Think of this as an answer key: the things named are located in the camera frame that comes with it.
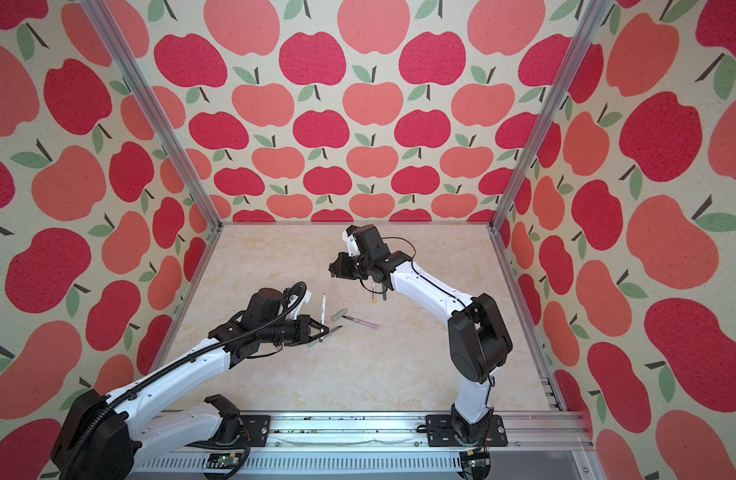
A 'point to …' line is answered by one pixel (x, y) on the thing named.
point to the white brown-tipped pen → (322, 315)
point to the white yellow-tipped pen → (374, 293)
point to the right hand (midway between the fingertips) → (336, 266)
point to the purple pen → (361, 322)
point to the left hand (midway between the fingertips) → (331, 335)
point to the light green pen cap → (339, 314)
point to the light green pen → (328, 334)
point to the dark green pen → (384, 291)
